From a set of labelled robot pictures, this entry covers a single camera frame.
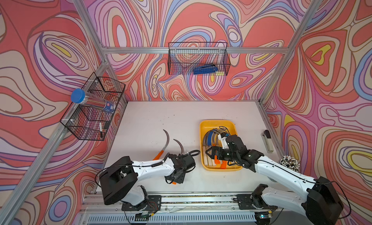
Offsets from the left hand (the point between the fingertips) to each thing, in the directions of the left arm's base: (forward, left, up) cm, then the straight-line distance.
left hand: (179, 180), depth 82 cm
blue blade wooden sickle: (+22, -19, +3) cm, 29 cm away
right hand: (+10, -19, +10) cm, 23 cm away
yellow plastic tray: (+35, -34, +5) cm, 49 cm away
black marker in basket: (+16, +39, +27) cm, 50 cm away
